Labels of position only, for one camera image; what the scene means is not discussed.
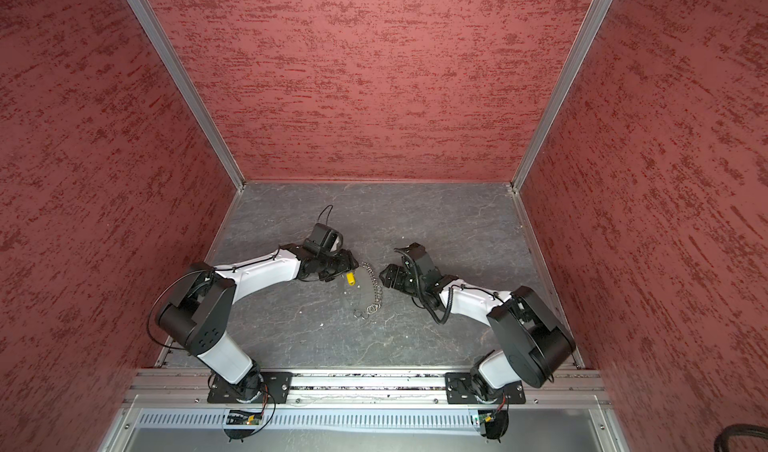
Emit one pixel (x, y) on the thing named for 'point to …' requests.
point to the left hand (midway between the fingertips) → (352, 272)
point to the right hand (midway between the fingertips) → (386, 285)
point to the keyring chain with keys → (351, 278)
